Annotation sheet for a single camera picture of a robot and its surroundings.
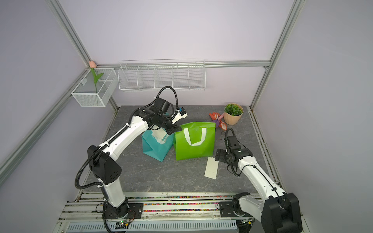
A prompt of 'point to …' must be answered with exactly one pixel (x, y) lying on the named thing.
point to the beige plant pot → (230, 120)
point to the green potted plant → (233, 109)
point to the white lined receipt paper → (160, 135)
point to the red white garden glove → (215, 116)
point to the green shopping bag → (195, 140)
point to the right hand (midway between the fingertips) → (224, 156)
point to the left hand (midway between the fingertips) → (180, 128)
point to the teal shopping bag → (151, 147)
